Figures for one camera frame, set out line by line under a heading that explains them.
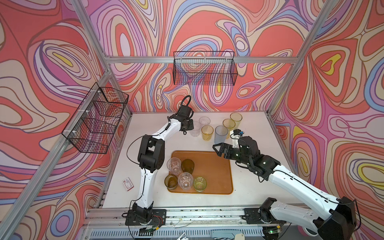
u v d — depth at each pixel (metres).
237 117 0.99
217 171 0.88
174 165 0.89
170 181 0.84
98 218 0.75
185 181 0.85
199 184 0.84
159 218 0.72
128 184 0.84
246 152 0.56
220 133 0.97
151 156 0.56
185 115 0.79
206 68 0.96
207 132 1.02
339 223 0.37
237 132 0.68
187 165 0.84
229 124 1.01
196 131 1.03
